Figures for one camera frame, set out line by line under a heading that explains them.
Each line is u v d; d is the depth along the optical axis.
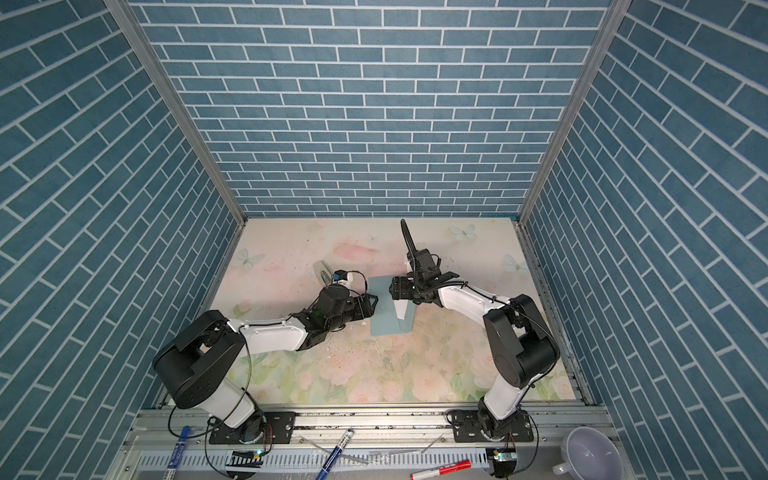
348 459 0.70
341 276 0.81
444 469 0.68
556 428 0.75
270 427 0.73
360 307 0.79
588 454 0.70
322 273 1.02
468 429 0.73
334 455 0.69
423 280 0.72
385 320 0.95
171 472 0.67
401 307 0.96
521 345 0.47
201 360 0.45
